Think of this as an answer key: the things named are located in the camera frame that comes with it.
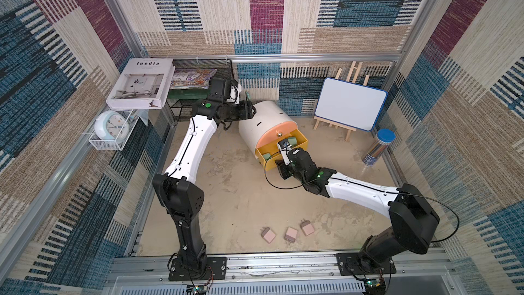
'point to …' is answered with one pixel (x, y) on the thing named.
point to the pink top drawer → (275, 132)
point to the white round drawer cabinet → (268, 115)
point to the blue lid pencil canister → (383, 138)
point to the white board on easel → (348, 105)
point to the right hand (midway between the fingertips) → (281, 156)
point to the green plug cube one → (293, 141)
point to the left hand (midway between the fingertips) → (248, 110)
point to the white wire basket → (105, 145)
